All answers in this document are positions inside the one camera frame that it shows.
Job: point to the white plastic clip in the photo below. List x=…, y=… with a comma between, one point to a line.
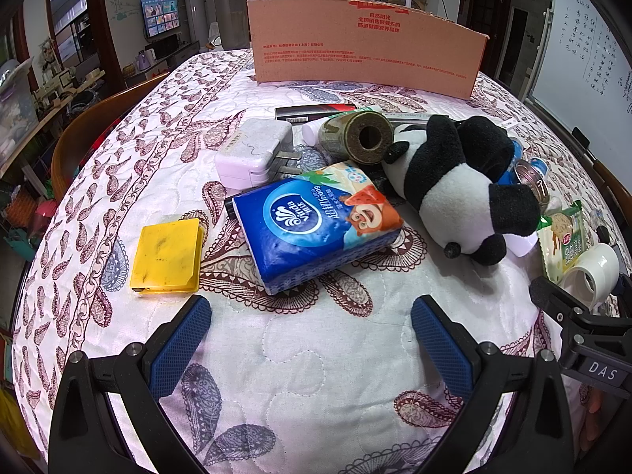
x=503, y=124

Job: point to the wooden chair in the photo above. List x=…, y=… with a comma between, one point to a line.
x=614, y=185
x=74, y=143

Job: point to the panda plush toy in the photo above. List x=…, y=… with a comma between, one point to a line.
x=444, y=182

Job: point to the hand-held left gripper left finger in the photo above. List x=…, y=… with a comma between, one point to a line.
x=180, y=345

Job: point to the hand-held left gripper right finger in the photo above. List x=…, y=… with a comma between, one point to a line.
x=439, y=345

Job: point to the paisley quilted tablecloth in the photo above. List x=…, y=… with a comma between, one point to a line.
x=306, y=355

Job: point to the white standing air conditioner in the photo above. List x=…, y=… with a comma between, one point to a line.
x=193, y=10

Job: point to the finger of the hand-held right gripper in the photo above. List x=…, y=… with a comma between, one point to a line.
x=558, y=301

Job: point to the grey shaker bottle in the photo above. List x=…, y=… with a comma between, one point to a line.
x=229, y=19

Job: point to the green snack packet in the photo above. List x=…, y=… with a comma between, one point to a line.
x=563, y=237

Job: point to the wall television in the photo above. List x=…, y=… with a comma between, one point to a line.
x=159, y=15

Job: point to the whiteboard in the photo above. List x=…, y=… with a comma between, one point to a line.
x=568, y=59

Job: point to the clear plastic storage bin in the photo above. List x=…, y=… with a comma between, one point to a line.
x=15, y=108

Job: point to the white power adapter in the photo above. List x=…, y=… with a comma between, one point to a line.
x=252, y=148

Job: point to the white tape roll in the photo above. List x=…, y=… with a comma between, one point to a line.
x=600, y=261

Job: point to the purple kettle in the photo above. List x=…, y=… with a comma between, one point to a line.
x=148, y=59

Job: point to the brown cardboard box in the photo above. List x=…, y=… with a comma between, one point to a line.
x=365, y=44

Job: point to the blue tissue pack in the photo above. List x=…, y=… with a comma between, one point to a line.
x=306, y=237

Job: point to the yellow plastic case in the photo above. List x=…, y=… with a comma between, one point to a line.
x=163, y=256

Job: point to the dark tape roll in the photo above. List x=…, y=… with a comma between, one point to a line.
x=340, y=133

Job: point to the black red marker pen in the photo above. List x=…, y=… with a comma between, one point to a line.
x=306, y=111

